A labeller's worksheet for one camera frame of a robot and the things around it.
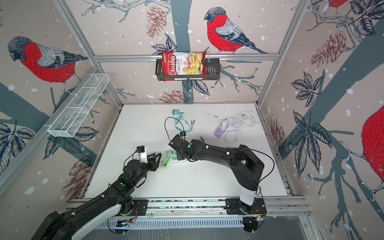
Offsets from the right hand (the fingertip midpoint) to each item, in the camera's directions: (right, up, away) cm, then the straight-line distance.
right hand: (180, 156), depth 86 cm
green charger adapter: (-9, -1, +9) cm, 13 cm away
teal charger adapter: (-7, +27, +28) cm, 39 cm away
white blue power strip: (-4, -2, +2) cm, 5 cm away
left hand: (-12, +2, -4) cm, 13 cm away
